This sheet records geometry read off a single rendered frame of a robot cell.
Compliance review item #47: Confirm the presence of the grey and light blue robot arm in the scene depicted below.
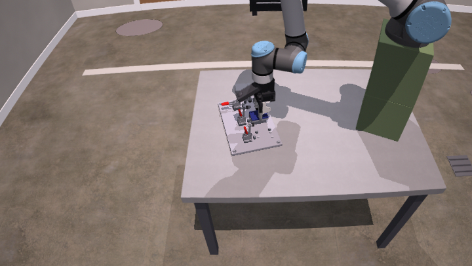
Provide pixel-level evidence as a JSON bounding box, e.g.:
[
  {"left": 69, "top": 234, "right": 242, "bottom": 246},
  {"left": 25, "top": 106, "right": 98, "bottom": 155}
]
[{"left": 235, "top": 0, "right": 452, "bottom": 103}]

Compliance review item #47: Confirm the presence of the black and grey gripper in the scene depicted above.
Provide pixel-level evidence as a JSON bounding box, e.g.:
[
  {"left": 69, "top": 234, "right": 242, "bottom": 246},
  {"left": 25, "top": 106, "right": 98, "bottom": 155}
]
[{"left": 254, "top": 78, "right": 275, "bottom": 120}]

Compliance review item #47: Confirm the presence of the toggle clamp with red handle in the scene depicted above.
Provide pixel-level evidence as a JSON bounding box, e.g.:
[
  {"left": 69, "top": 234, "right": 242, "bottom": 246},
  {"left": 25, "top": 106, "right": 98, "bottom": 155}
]
[
  {"left": 221, "top": 97, "right": 252, "bottom": 111},
  {"left": 243, "top": 123, "right": 254, "bottom": 143}
]

